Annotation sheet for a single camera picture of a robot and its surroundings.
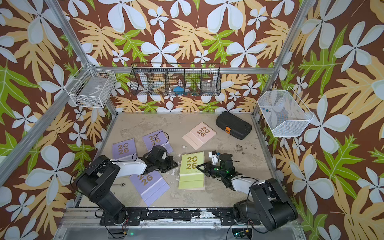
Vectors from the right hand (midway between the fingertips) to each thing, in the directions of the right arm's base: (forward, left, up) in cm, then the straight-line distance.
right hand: (196, 167), depth 84 cm
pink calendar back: (+26, -2, -6) cm, 27 cm away
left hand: (+5, +10, -4) cm, 12 cm away
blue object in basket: (+42, +11, +22) cm, 49 cm away
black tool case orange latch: (+33, -26, 0) cm, 42 cm away
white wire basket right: (+24, -50, +20) cm, 59 cm away
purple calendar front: (-8, +26, -7) cm, 28 cm away
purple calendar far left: (+16, +48, -5) cm, 51 cm away
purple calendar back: (+25, +27, -6) cm, 37 cm away
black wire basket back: (+51, +13, +25) cm, 58 cm away
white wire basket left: (+36, +61, +28) cm, 76 cm away
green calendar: (-4, +3, -5) cm, 7 cm away
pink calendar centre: (-10, -1, -6) cm, 12 cm away
